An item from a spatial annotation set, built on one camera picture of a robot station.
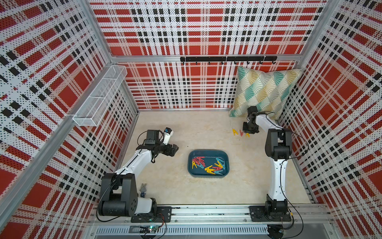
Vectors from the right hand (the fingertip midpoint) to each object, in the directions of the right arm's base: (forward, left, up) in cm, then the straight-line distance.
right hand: (249, 129), depth 106 cm
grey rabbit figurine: (-41, +68, +1) cm, 79 cm away
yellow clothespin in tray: (-30, +30, 0) cm, 42 cm away
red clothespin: (-2, +6, -1) cm, 6 cm away
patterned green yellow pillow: (+11, -8, +26) cm, 29 cm away
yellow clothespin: (0, +11, -2) cm, 11 cm away
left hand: (-17, +53, +7) cm, 56 cm away
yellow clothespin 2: (-3, +2, -2) cm, 4 cm away
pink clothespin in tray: (-23, +37, -1) cm, 43 cm away
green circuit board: (-58, +61, +1) cm, 84 cm away
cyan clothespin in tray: (-25, +22, 0) cm, 33 cm away
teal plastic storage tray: (-25, +31, 0) cm, 40 cm away
